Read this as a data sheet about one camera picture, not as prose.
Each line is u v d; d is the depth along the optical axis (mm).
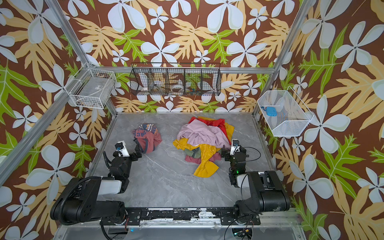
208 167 858
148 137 971
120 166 664
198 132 914
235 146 772
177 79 973
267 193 442
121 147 735
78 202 437
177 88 987
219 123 1047
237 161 681
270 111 853
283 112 835
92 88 862
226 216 741
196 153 926
